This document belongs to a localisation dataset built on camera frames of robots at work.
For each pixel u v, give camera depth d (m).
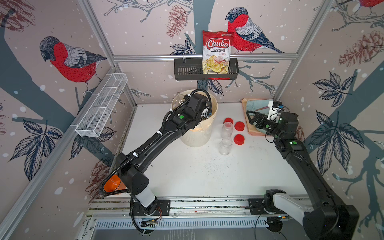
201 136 0.86
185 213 0.73
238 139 0.98
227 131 0.96
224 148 0.98
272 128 0.63
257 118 0.67
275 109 0.65
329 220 0.37
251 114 0.69
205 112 0.67
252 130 1.01
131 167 0.42
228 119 1.10
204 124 0.74
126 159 0.43
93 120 0.71
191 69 1.01
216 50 0.84
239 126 1.04
